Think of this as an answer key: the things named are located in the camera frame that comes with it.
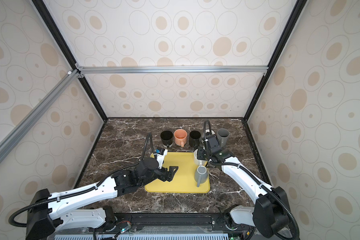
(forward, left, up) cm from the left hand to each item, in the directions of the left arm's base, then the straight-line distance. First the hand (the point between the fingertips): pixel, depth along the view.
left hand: (176, 166), depth 72 cm
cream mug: (+10, -10, -7) cm, 16 cm away
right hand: (+12, -14, -7) cm, 20 cm away
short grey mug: (0, -13, -11) cm, 17 cm away
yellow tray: (0, -4, -17) cm, 18 cm away
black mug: (+26, -11, -14) cm, 32 cm away
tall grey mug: (+28, -29, -11) cm, 42 cm away
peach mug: (+29, -1, -16) cm, 34 cm away
